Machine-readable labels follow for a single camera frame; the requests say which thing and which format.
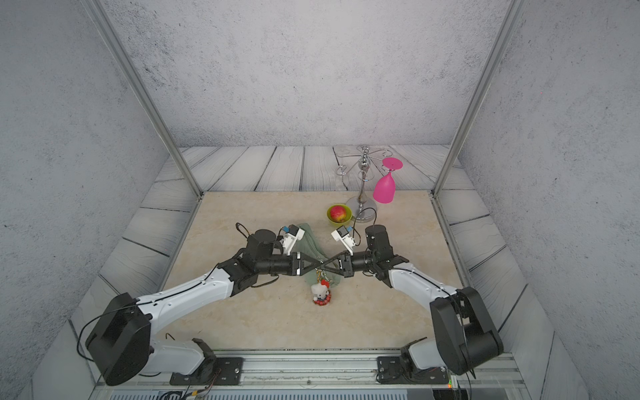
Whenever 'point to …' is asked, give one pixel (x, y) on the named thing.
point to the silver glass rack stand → (362, 208)
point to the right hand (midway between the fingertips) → (324, 270)
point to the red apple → (337, 213)
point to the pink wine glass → (385, 187)
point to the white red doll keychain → (320, 291)
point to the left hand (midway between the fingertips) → (320, 267)
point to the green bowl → (348, 217)
